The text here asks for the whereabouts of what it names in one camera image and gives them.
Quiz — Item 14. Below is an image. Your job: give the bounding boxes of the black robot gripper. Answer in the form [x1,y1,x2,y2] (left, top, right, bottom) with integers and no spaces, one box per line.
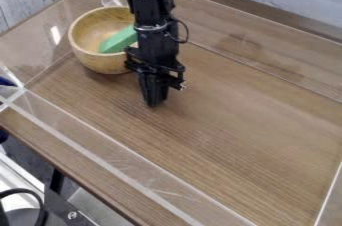
[125,47,186,107]

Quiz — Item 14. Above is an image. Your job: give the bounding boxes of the green rectangular block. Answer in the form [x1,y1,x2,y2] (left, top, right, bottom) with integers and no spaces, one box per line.
[99,25,138,53]

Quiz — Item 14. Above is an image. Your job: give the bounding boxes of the brown wooden bowl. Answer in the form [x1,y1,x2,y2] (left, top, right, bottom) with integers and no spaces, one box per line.
[69,7,134,75]

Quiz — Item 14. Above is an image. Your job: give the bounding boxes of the clear acrylic tray walls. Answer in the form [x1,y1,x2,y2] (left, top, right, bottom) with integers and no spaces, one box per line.
[0,0,342,226]

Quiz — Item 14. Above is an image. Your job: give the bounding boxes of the blue object at edge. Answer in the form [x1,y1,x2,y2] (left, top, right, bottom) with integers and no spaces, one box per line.
[0,76,18,87]

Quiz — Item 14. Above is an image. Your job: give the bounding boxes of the black table leg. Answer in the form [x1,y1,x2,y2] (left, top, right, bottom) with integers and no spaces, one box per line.
[50,169,65,194]

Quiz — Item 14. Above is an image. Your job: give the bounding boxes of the grey metal base plate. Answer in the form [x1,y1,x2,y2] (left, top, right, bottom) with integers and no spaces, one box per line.
[45,189,99,226]

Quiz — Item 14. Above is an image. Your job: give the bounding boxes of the black cable loop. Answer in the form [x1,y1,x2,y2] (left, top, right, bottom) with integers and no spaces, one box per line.
[0,188,49,226]

